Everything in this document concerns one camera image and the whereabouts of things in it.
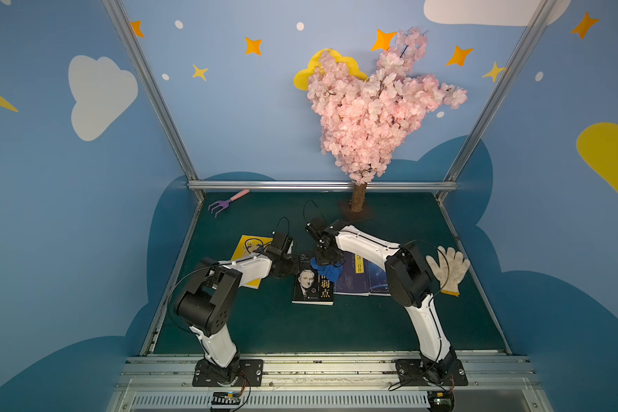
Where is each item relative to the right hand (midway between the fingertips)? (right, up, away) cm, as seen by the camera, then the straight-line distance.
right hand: (327, 259), depth 97 cm
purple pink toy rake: (-48, +22, +18) cm, 56 cm away
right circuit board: (+32, -37, -24) cm, 55 cm away
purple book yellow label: (+10, -7, -2) cm, 13 cm away
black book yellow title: (-6, -10, -6) cm, 13 cm away
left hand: (-10, -2, -1) cm, 11 cm away
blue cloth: (+1, -3, -6) cm, 7 cm away
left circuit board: (-31, -37, -24) cm, 54 cm away
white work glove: (+48, -4, +1) cm, 48 cm away
